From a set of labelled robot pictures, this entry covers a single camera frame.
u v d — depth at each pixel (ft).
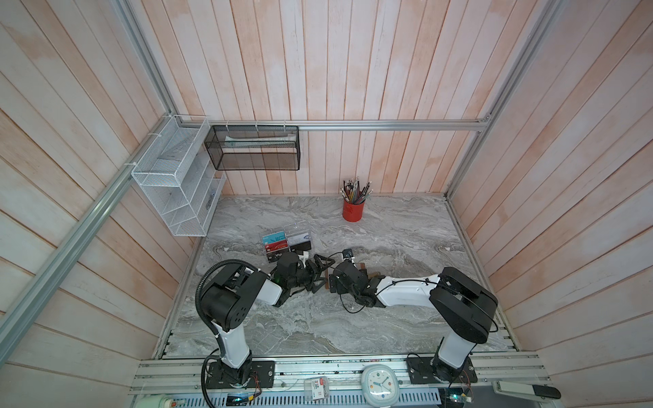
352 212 3.52
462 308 1.54
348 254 2.67
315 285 2.93
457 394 2.33
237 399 2.31
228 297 1.67
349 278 2.30
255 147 3.34
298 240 3.22
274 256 3.10
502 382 2.40
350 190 3.30
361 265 3.14
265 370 2.47
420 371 2.41
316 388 2.30
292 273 2.52
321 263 2.73
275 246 3.13
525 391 2.24
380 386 2.29
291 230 3.23
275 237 3.14
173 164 2.56
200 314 1.56
